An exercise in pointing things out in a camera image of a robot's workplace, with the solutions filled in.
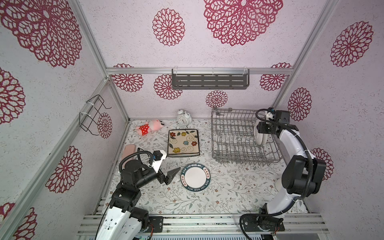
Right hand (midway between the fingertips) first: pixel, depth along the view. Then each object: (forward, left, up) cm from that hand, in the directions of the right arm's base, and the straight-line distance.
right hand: (264, 123), depth 91 cm
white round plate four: (-4, -2, -9) cm, 10 cm away
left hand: (-31, +52, +4) cm, 61 cm away
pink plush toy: (+7, +73, -11) cm, 74 cm away
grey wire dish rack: (+2, +15, -19) cm, 24 cm away
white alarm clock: (+14, +51, -10) cm, 54 cm away
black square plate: (-5, +50, -14) cm, 52 cm away
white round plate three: (-2, +1, -11) cm, 11 cm away
